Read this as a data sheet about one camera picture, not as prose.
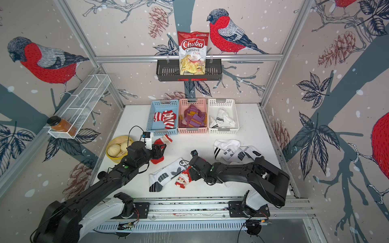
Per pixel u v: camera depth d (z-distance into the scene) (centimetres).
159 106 117
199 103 118
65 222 39
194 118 107
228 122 108
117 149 89
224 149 95
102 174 76
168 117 111
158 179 81
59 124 60
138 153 63
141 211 73
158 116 110
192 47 85
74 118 67
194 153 78
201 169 66
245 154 92
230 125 106
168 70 95
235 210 72
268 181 44
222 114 113
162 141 98
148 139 74
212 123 106
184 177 83
